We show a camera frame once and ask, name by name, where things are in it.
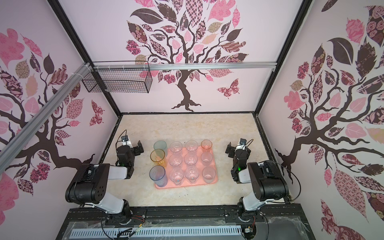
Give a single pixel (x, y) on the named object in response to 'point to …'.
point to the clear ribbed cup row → (190, 159)
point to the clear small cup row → (206, 158)
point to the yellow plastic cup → (157, 156)
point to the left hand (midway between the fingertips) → (133, 143)
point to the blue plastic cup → (158, 174)
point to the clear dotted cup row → (208, 174)
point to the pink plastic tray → (185, 182)
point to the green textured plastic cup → (159, 144)
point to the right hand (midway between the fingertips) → (239, 143)
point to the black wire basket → (120, 77)
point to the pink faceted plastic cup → (206, 145)
